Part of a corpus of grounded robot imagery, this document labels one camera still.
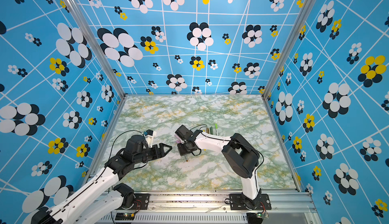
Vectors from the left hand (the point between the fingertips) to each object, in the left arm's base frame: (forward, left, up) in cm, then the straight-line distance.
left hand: (169, 149), depth 77 cm
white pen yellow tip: (+19, -25, -13) cm, 35 cm away
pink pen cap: (+13, -2, -14) cm, 19 cm away
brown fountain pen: (+20, -21, -14) cm, 33 cm away
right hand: (+5, -5, -12) cm, 14 cm away
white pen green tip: (+22, -27, -13) cm, 37 cm away
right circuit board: (-27, -43, -11) cm, 52 cm away
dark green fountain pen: (+19, -23, -13) cm, 33 cm away
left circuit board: (-27, +21, -16) cm, 38 cm away
